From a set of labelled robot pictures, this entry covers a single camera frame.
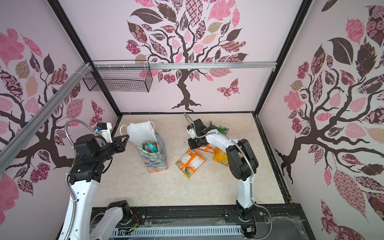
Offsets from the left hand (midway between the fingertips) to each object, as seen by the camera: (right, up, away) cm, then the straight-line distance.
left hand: (129, 138), depth 71 cm
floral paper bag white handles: (0, +2, +12) cm, 12 cm away
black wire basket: (-10, +39, +24) cm, 47 cm away
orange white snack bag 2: (+41, -9, +25) cm, 49 cm away
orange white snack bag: (+29, -17, +19) cm, 38 cm away
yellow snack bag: (+48, -13, +19) cm, 53 cm away
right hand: (+29, -5, +24) cm, 38 cm away
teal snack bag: (+8, -5, +9) cm, 13 cm away
